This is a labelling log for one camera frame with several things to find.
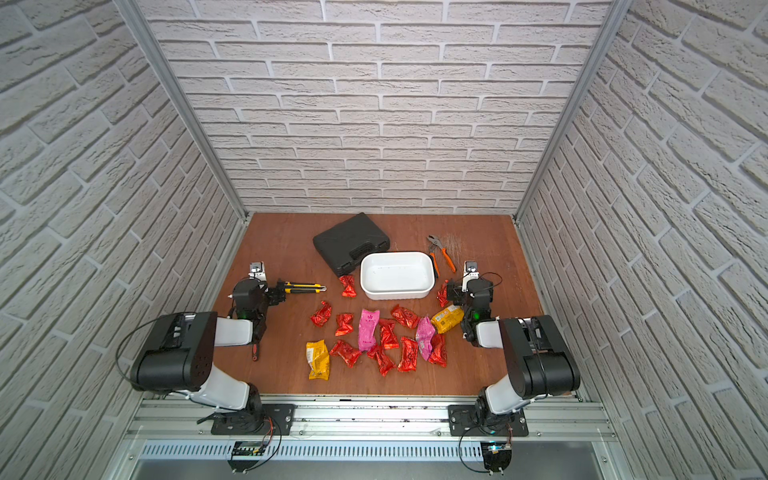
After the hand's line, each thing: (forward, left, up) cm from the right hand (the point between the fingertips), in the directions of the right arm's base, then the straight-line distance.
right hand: (472, 278), depth 95 cm
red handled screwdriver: (-20, +67, -4) cm, 70 cm away
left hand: (+5, +67, +2) cm, 67 cm away
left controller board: (-42, +65, -7) cm, 78 cm away
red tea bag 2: (-22, +22, -4) cm, 31 cm away
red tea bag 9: (+3, +41, -3) cm, 41 cm away
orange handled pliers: (+20, +8, -5) cm, 22 cm away
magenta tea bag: (-17, +18, -2) cm, 24 cm away
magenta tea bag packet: (-14, +34, 0) cm, 37 cm away
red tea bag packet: (-20, +40, -3) cm, 45 cm away
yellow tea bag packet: (-22, +48, -1) cm, 53 cm away
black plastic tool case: (+17, +42, 0) cm, 46 cm away
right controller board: (-46, +3, -7) cm, 47 cm away
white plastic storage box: (+7, +25, -6) cm, 27 cm away
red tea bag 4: (-12, +41, -2) cm, 43 cm away
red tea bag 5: (-15, +28, -4) cm, 32 cm away
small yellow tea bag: (-12, +10, -2) cm, 16 cm away
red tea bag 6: (-22, +14, -3) cm, 26 cm away
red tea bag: (-24, +30, -3) cm, 38 cm away
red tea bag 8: (-4, +10, -3) cm, 11 cm away
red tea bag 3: (-9, +49, -3) cm, 49 cm away
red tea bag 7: (-10, +23, -4) cm, 25 cm away
